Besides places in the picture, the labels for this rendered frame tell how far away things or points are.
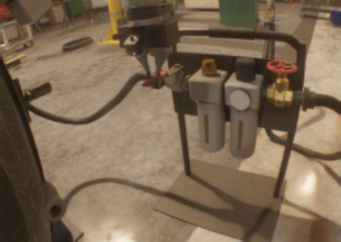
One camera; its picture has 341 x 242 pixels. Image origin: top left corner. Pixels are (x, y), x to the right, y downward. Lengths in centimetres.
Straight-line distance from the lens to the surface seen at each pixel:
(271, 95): 54
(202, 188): 88
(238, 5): 308
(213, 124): 61
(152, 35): 47
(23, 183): 27
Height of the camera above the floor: 68
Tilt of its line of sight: 28 degrees down
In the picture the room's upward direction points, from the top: 8 degrees counter-clockwise
